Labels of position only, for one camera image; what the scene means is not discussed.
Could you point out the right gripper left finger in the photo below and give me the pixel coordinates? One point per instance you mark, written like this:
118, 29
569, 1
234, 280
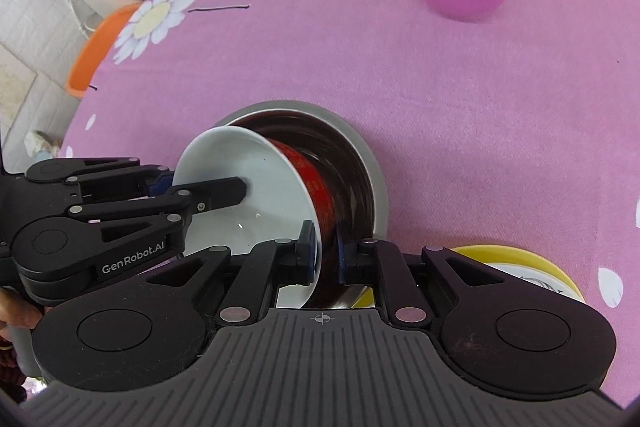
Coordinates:
265, 269

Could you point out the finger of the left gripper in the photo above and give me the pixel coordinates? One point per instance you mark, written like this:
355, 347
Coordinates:
103, 178
123, 237

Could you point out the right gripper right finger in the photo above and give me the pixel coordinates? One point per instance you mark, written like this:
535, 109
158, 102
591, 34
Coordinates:
381, 266

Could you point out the red ceramic bowl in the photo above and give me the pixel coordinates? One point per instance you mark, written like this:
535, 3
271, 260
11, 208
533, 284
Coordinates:
283, 190

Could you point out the yellow plastic plate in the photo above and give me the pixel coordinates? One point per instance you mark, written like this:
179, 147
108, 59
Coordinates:
517, 256

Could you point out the stainless steel bowl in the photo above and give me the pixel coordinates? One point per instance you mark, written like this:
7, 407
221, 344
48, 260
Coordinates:
349, 169

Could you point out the large white floral plate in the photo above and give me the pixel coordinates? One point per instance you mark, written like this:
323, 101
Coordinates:
539, 278

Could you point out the person's left hand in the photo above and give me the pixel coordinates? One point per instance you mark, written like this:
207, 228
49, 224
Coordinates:
15, 312

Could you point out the orange plastic stool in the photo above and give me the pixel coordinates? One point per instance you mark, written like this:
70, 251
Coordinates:
95, 50

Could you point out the pink floral tablecloth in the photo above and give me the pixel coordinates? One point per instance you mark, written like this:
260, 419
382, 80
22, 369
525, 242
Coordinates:
521, 129

